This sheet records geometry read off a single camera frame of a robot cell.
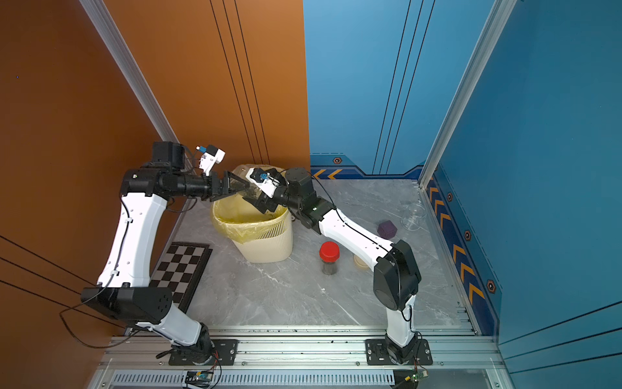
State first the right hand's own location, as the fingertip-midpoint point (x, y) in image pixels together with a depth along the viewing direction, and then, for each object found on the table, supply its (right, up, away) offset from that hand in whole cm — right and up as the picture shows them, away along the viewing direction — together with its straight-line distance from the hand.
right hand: (256, 181), depth 74 cm
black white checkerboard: (-31, -31, +13) cm, 46 cm away
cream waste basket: (0, -17, +3) cm, 18 cm away
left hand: (-3, -1, -4) cm, 5 cm away
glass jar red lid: (+23, -24, +8) cm, 34 cm away
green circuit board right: (+49, -56, -5) cm, 74 cm away
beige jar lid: (+35, -30, +17) cm, 49 cm away
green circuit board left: (-16, -59, -2) cm, 61 cm away
